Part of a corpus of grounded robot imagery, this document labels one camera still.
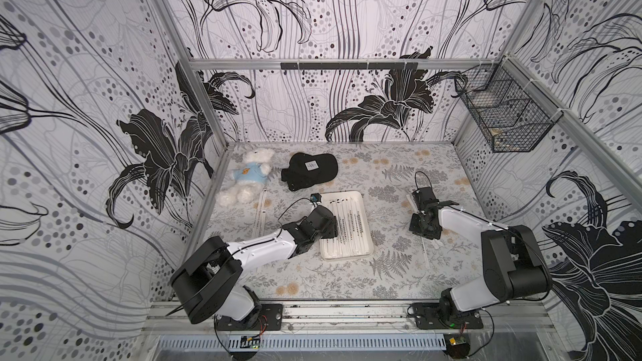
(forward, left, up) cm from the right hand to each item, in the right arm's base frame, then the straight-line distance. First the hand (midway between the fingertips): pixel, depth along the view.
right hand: (420, 227), depth 93 cm
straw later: (-1, +23, +3) cm, 23 cm away
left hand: (-3, +34, +6) cm, 34 cm away
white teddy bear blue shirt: (+17, +66, +11) cm, 69 cm away
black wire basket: (+31, -30, +31) cm, 53 cm away
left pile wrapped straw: (-3, +61, +3) cm, 61 cm away
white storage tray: (-6, +26, +3) cm, 26 cm away
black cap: (+23, +45, +7) cm, 51 cm away
